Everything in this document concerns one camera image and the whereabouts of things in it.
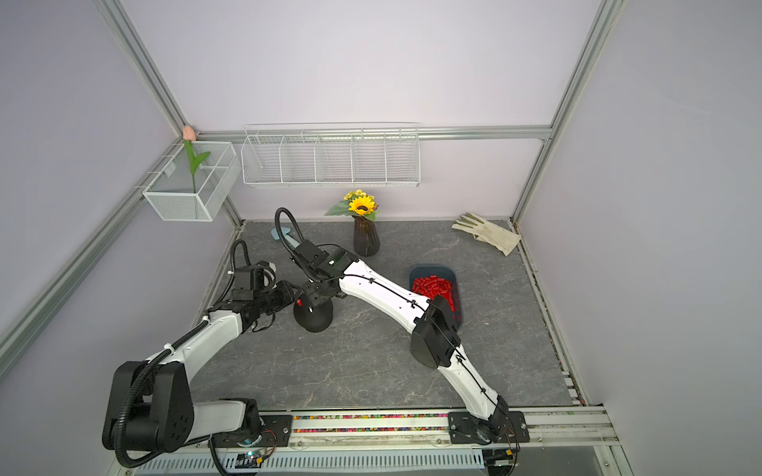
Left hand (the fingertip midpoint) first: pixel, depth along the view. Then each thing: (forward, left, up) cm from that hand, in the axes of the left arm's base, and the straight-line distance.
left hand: (299, 291), depth 88 cm
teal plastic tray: (+7, -47, -5) cm, 48 cm away
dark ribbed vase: (+24, -20, -6) cm, 32 cm away
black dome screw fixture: (-6, -3, -4) cm, 8 cm away
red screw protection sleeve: (-4, -1, +2) cm, 5 cm away
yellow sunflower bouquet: (+22, -18, +15) cm, 32 cm away
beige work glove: (+28, -67, -9) cm, 73 cm away
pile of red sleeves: (+4, -42, -8) cm, 43 cm away
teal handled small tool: (+34, +12, -9) cm, 37 cm away
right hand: (-3, -7, +5) cm, 9 cm away
